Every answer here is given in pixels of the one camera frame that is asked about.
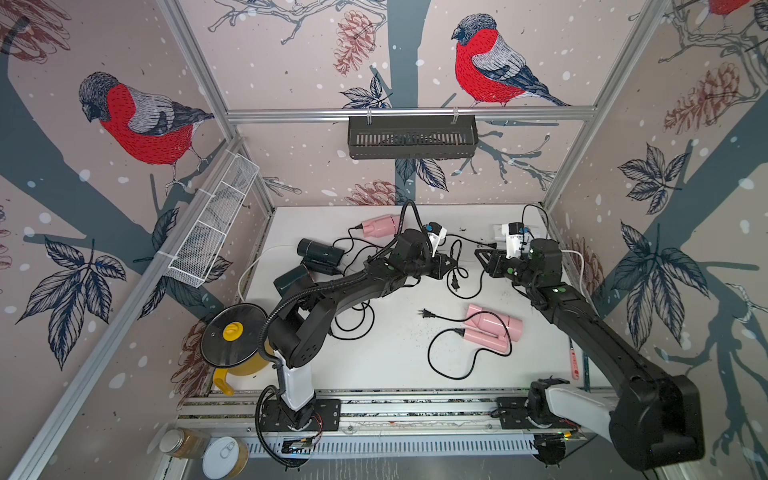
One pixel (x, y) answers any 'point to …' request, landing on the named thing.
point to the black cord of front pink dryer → (424, 312)
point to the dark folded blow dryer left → (320, 257)
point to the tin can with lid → (224, 457)
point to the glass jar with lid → (185, 443)
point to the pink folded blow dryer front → (491, 329)
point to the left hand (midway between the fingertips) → (462, 260)
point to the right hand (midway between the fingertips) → (480, 248)
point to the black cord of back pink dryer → (350, 237)
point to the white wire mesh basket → (213, 219)
